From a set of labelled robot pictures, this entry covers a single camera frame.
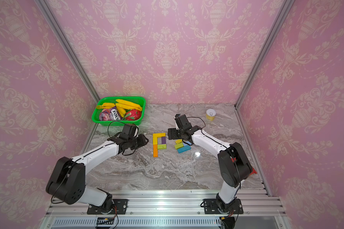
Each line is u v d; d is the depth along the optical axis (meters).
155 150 0.94
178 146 0.97
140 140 0.80
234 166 0.46
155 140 0.99
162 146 0.95
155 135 1.03
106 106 1.11
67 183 0.43
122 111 1.10
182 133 0.68
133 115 1.05
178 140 0.98
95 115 1.05
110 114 1.06
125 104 1.10
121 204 0.75
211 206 0.73
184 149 0.95
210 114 1.08
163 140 1.00
